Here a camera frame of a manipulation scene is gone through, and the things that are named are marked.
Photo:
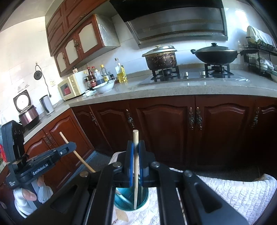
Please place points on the black wok with lid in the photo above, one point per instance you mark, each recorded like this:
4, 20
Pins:
219, 55

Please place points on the rice cooker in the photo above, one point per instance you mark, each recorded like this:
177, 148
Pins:
28, 114

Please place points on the cooking oil bottle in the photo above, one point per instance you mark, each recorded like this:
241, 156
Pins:
120, 71

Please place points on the silver kettle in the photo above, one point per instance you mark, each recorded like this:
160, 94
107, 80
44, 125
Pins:
46, 104

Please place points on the grey stone countertop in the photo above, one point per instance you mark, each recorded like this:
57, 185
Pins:
246, 84

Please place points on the cream microwave oven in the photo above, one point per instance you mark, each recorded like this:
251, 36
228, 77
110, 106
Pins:
73, 86

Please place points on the speckled pot with lid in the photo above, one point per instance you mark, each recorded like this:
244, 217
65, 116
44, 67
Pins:
161, 57

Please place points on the dark sauce bottle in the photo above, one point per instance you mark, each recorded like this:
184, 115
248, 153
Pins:
91, 78

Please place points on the left hand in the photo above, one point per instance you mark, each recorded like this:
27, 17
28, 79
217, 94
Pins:
24, 198

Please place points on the white cup teal rim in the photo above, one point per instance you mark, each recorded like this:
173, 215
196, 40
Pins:
124, 198

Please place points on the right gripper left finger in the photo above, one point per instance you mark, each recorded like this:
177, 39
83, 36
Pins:
124, 175

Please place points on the steel range hood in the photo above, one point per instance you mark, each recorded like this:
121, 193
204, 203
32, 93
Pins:
156, 22

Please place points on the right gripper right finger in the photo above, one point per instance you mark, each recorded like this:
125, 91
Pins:
148, 166

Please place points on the white bowl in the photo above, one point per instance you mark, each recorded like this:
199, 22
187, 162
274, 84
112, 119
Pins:
104, 87

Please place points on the wooden chopstick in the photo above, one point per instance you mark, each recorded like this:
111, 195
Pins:
136, 166
77, 155

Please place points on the gas stove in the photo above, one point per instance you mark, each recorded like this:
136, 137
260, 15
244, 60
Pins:
207, 72

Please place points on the white quilted table cloth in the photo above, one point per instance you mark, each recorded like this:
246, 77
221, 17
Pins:
186, 198

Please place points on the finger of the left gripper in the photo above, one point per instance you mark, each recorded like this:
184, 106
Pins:
64, 149

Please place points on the black dish rack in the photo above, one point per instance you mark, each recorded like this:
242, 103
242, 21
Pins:
263, 60

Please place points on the wooden upper cabinets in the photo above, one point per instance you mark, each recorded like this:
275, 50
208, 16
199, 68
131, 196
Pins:
79, 31

